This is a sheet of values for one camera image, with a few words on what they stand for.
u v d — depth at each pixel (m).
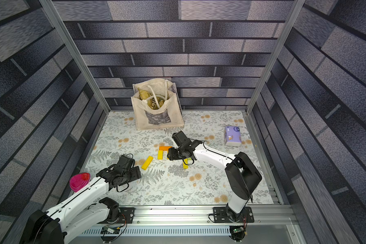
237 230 0.73
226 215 0.67
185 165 0.90
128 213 0.74
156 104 0.96
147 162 0.92
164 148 0.98
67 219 0.43
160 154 0.94
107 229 0.71
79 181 0.75
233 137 0.98
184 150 0.67
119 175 0.61
